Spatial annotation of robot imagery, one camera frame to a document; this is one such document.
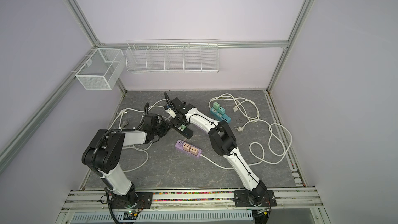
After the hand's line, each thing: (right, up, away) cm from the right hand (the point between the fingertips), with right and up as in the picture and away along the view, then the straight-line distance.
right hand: (177, 120), depth 100 cm
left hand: (-1, -3, -3) cm, 4 cm away
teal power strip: (+25, +5, +4) cm, 26 cm away
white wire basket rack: (-1, +42, 0) cm, 42 cm away
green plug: (+4, -4, -4) cm, 7 cm away
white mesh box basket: (-50, +31, -1) cm, 59 cm away
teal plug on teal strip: (+29, +7, 0) cm, 29 cm away
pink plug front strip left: (+8, -13, -15) cm, 21 cm away
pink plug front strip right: (+12, -14, -17) cm, 25 cm away
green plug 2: (+25, +10, +3) cm, 28 cm away
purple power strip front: (+15, -16, -13) cm, 25 cm away
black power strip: (+5, -6, -3) cm, 8 cm away
